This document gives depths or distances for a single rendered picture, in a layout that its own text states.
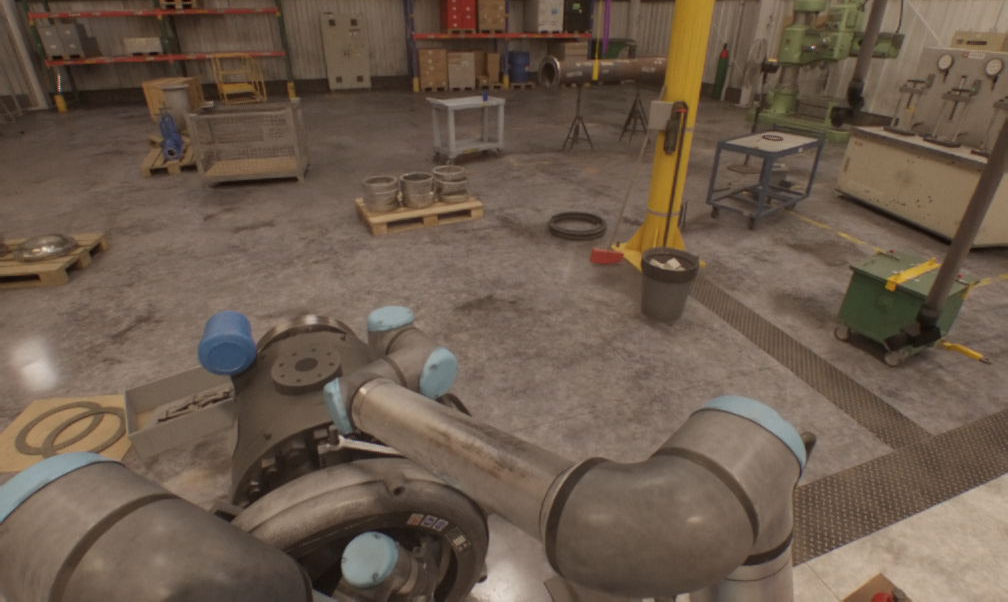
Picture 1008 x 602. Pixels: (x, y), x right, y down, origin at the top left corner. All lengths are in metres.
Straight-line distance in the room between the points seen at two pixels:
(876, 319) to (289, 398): 3.40
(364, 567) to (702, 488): 0.66
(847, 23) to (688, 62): 7.54
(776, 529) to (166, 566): 0.51
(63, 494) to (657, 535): 0.47
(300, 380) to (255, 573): 1.21
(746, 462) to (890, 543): 2.30
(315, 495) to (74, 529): 0.80
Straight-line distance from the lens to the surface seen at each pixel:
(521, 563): 2.24
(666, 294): 3.62
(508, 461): 0.56
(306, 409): 1.60
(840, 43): 11.55
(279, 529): 1.26
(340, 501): 1.24
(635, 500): 0.46
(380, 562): 0.98
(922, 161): 6.68
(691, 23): 4.20
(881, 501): 2.95
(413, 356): 0.91
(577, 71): 7.95
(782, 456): 0.56
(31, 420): 3.74
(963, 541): 3.00
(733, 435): 0.53
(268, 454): 1.59
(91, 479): 0.54
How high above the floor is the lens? 1.89
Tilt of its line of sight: 28 degrees down
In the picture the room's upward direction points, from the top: straight up
